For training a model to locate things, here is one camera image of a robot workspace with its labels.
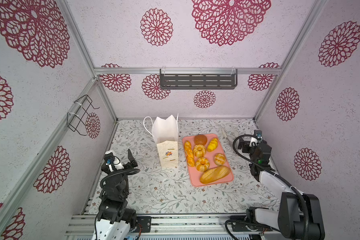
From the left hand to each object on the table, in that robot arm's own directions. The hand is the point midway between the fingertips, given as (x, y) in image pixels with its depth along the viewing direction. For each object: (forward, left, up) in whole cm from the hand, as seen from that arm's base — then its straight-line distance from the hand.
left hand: (120, 155), depth 71 cm
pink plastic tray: (0, -37, -23) cm, 44 cm away
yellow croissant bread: (+21, -51, -23) cm, 60 cm away
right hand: (+15, -69, -5) cm, 71 cm away
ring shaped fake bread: (+16, -41, -21) cm, 49 cm away
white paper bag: (+23, -20, -12) cm, 33 cm away
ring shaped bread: (+6, -42, -21) cm, 48 cm away
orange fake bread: (+14, -35, -22) cm, 44 cm away
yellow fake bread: (+9, -54, -22) cm, 59 cm away
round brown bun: (+25, -43, -21) cm, 54 cm away
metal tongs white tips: (+28, -63, -24) cm, 73 cm away
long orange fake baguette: (-2, -49, -20) cm, 52 cm away
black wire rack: (+17, +23, +9) cm, 31 cm away
